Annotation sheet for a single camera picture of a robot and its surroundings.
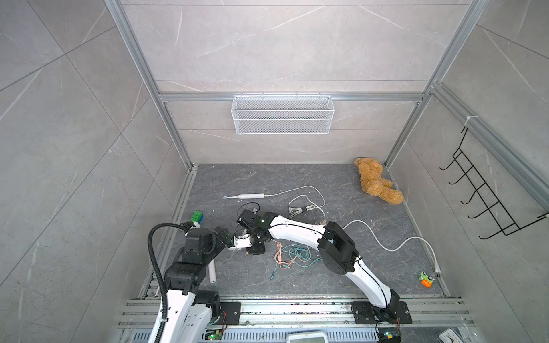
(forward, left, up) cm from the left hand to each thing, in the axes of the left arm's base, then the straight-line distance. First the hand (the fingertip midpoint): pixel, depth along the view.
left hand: (223, 233), depth 77 cm
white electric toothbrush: (+27, -6, -14) cm, 31 cm away
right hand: (+1, -9, -16) cm, 18 cm away
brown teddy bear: (+23, -64, -2) cm, 68 cm away
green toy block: (+15, +16, -12) cm, 25 cm away
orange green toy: (-15, -76, -15) cm, 79 cm away
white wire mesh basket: (+54, -23, +14) cm, 60 cm away
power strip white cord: (-9, -86, -19) cm, 89 cm away
